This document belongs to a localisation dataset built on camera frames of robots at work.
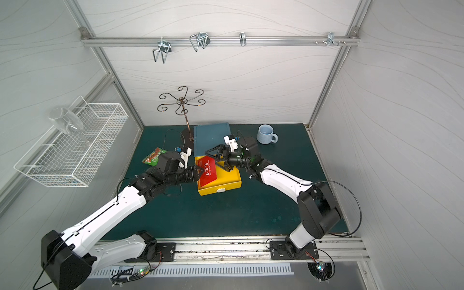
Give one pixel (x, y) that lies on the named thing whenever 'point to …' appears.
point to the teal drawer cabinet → (207, 137)
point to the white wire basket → (60, 159)
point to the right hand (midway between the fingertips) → (208, 157)
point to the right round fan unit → (320, 270)
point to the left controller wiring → (118, 280)
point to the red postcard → (209, 173)
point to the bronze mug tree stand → (187, 134)
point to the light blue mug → (266, 135)
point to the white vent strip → (189, 270)
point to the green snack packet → (152, 158)
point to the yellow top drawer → (226, 179)
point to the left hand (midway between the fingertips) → (202, 171)
